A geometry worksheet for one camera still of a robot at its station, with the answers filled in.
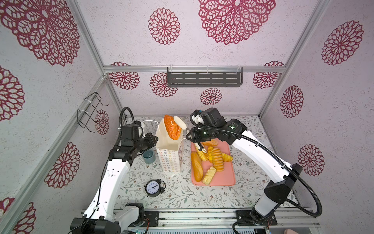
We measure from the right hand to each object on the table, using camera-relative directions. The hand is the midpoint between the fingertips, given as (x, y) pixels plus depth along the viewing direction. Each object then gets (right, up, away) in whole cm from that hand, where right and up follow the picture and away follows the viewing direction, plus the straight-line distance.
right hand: (187, 135), depth 69 cm
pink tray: (+23, -27, +19) cm, 40 cm away
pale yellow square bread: (+13, -24, +13) cm, 30 cm away
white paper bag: (-8, -8, +1) cm, 11 cm away
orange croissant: (-7, +4, +3) cm, 9 cm away
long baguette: (+7, -20, +18) cm, 27 cm away
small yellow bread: (+25, -15, +20) cm, 35 cm away
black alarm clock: (-18, -30, +12) cm, 37 cm away
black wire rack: (-53, +9, +5) cm, 53 cm away
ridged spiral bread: (+19, -17, +20) cm, 33 cm away
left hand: (-15, -3, +7) cm, 17 cm away
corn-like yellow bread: (+11, -14, +23) cm, 29 cm away
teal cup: (-25, -15, +25) cm, 38 cm away
